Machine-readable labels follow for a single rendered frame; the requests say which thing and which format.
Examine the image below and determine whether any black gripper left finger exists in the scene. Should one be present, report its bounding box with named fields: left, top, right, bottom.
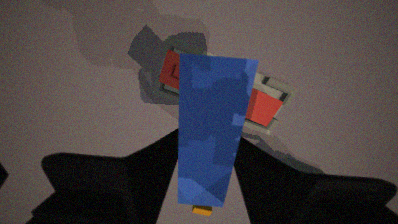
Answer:
left=41, top=129, right=178, bottom=224

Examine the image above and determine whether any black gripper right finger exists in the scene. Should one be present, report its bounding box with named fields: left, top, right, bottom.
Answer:
left=234, top=136, right=397, bottom=224

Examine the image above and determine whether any yellow rectangular block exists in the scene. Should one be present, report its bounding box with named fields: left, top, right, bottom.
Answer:
left=192, top=205, right=212, bottom=216

